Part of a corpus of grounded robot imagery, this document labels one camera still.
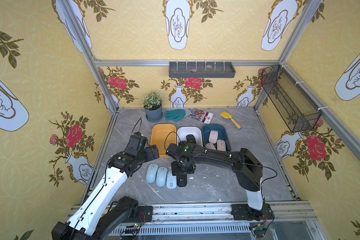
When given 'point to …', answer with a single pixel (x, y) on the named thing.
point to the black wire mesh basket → (297, 111)
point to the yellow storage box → (162, 135)
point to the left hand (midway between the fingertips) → (153, 152)
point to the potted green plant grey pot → (152, 102)
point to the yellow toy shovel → (227, 115)
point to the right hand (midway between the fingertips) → (178, 176)
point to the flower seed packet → (202, 116)
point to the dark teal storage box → (222, 134)
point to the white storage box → (196, 131)
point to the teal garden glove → (176, 115)
